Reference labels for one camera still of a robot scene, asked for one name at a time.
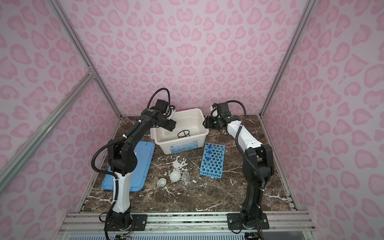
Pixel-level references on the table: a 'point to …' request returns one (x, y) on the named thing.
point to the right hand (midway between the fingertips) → (208, 121)
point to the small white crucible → (162, 182)
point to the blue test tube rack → (213, 161)
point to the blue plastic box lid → (139, 178)
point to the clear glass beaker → (186, 177)
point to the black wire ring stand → (185, 135)
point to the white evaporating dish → (175, 176)
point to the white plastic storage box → (189, 135)
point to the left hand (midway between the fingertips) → (170, 121)
